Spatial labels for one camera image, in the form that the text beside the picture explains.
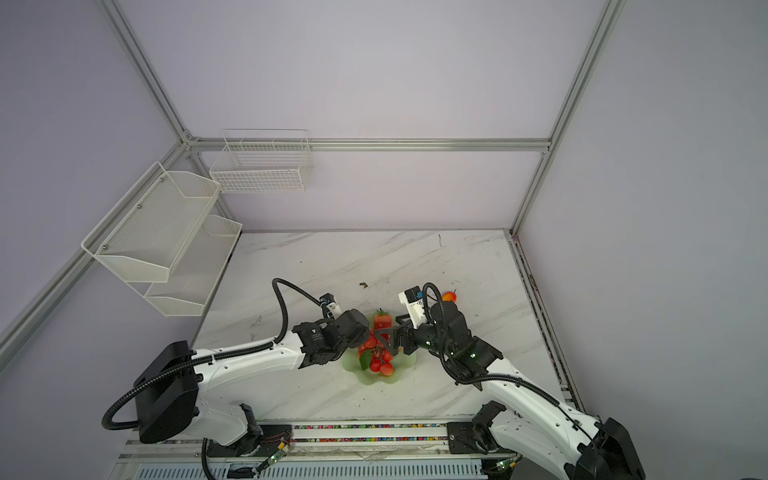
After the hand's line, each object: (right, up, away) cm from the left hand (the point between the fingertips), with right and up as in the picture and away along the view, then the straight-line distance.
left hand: (357, 326), depth 83 cm
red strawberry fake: (+7, +1, +4) cm, 8 cm away
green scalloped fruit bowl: (+13, -11, +1) cm, 17 cm away
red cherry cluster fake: (+5, -8, -1) cm, 9 cm away
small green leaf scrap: (0, +10, +21) cm, 23 cm away
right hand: (+8, +2, -10) cm, 13 cm away
